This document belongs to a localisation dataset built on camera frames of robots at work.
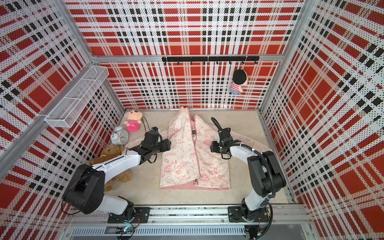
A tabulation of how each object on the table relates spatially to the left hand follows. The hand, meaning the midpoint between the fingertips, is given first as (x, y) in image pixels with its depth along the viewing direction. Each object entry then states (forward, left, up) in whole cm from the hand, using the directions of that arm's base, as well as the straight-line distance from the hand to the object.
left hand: (168, 143), depth 92 cm
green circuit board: (-44, +14, -7) cm, 46 cm away
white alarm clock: (+4, +31, +2) cm, 32 cm away
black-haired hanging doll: (+33, -46, +24) cm, 61 cm away
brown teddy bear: (-7, +33, +1) cm, 34 cm away
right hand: (-1, -30, -4) cm, 30 cm away
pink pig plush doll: (+24, +29, -2) cm, 37 cm away
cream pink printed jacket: (-11, -14, -8) cm, 19 cm away
